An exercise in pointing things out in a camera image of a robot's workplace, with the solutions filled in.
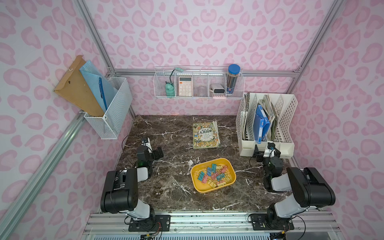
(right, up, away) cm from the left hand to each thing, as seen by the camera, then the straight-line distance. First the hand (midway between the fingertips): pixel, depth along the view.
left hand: (152, 145), depth 95 cm
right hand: (+69, +2, -6) cm, 69 cm away
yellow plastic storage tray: (+38, -16, -8) cm, 41 cm away
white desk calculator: (+21, +38, 0) cm, 43 cm away
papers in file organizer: (+71, +19, -9) cm, 74 cm away
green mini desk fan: (+12, +36, -4) cm, 38 cm away
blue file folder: (+66, +13, -8) cm, 68 cm away
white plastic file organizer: (+89, +4, +9) cm, 89 cm away
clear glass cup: (+32, +34, 0) cm, 47 cm away
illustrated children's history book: (+35, +6, +12) cm, 37 cm away
